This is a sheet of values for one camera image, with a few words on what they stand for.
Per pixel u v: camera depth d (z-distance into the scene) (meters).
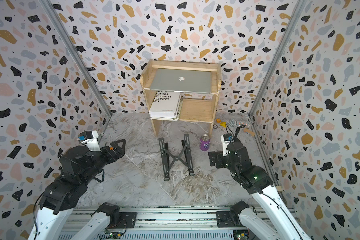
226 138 0.60
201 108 0.95
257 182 0.45
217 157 0.61
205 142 0.94
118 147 0.56
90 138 0.53
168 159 0.95
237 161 0.49
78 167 0.41
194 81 0.80
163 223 0.73
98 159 0.52
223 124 1.16
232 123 0.82
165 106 0.89
